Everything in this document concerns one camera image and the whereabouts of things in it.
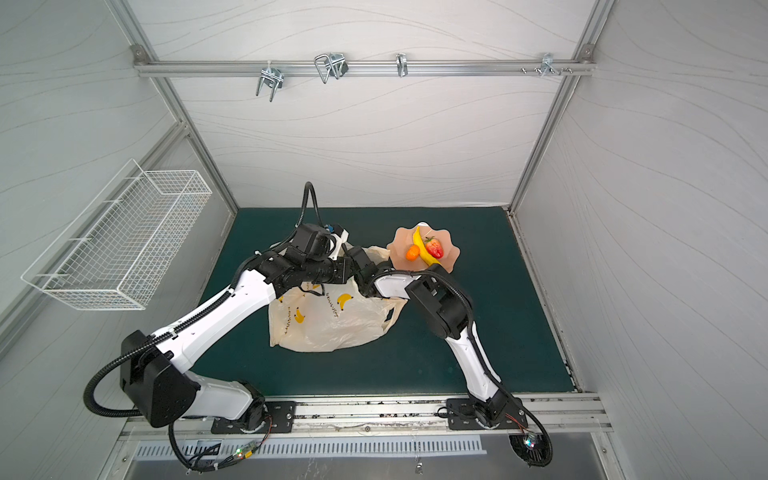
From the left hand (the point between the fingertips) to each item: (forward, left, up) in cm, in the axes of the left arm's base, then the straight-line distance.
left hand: (361, 267), depth 78 cm
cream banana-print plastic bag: (-11, +5, -8) cm, 14 cm away
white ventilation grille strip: (-39, +33, -23) cm, 56 cm away
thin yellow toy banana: (+19, -20, -20) cm, 33 cm away
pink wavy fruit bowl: (+25, -11, -18) cm, 33 cm away
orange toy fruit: (+19, -15, -18) cm, 30 cm away
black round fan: (-36, -44, -24) cm, 62 cm away
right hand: (-2, +14, -13) cm, 19 cm away
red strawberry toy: (+21, -22, -18) cm, 35 cm away
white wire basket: (-4, +56, +11) cm, 57 cm away
